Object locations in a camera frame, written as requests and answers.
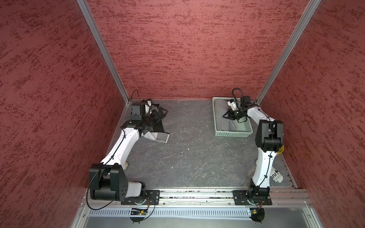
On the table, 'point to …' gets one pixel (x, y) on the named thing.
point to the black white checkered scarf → (156, 132)
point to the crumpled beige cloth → (126, 166)
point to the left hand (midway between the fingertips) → (162, 116)
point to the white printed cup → (275, 175)
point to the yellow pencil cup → (281, 150)
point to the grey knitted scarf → (223, 124)
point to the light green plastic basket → (244, 129)
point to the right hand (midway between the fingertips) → (224, 117)
